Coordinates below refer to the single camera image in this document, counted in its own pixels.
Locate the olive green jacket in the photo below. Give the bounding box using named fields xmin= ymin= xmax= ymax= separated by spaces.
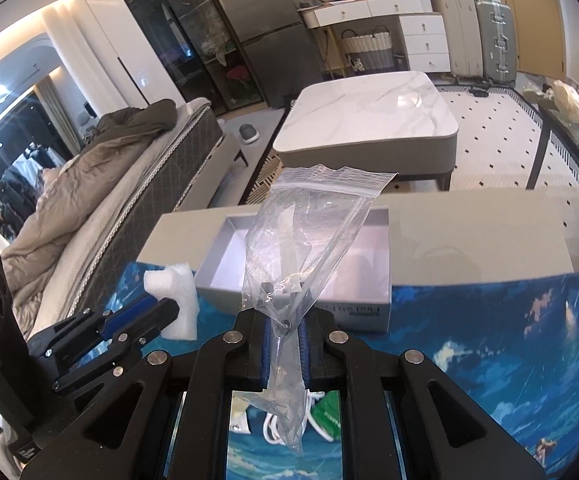
xmin=82 ymin=99 xmax=178 ymax=154

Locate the dark glass display cabinet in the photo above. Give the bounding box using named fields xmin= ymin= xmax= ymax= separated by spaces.
xmin=124 ymin=0 xmax=263 ymax=115

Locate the clear zip plastic bag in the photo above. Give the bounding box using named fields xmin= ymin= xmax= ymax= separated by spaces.
xmin=242 ymin=165 xmax=393 ymax=453

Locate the silver refrigerator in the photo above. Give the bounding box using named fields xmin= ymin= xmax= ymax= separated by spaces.
xmin=216 ymin=0 xmax=322 ymax=108

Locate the white charging cable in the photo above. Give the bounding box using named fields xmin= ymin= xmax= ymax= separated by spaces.
xmin=261 ymin=389 xmax=339 ymax=447

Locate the blue sky desk mat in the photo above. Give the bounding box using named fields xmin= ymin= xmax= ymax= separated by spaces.
xmin=104 ymin=261 xmax=579 ymax=480

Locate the white foam block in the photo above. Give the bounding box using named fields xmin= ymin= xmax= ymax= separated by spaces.
xmin=143 ymin=263 xmax=200 ymax=341

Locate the beige blanket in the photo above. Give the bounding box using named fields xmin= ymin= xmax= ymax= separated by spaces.
xmin=2 ymin=130 xmax=160 ymax=318

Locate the grey slipper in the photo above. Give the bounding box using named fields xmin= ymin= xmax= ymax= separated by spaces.
xmin=238 ymin=124 xmax=260 ymax=144

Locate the woven basket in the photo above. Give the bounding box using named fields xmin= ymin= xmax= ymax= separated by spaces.
xmin=340 ymin=25 xmax=396 ymax=75

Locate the grey phone box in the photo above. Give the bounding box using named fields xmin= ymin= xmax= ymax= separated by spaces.
xmin=194 ymin=205 xmax=394 ymax=335

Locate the wooden door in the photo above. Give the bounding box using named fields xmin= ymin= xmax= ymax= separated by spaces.
xmin=504 ymin=0 xmax=565 ymax=79

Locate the white plush toy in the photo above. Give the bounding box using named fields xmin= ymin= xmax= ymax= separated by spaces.
xmin=552 ymin=79 xmax=579 ymax=124

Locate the silver suitcase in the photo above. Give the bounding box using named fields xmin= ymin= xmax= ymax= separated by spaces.
xmin=475 ymin=0 xmax=517 ymax=87

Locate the beige suitcase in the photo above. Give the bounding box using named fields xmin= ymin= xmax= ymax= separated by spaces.
xmin=431 ymin=0 xmax=483 ymax=78

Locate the white drawer desk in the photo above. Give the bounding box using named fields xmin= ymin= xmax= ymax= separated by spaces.
xmin=300 ymin=0 xmax=451 ymax=77

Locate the marble coffee table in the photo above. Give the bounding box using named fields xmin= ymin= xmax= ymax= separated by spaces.
xmin=273 ymin=72 xmax=459 ymax=191

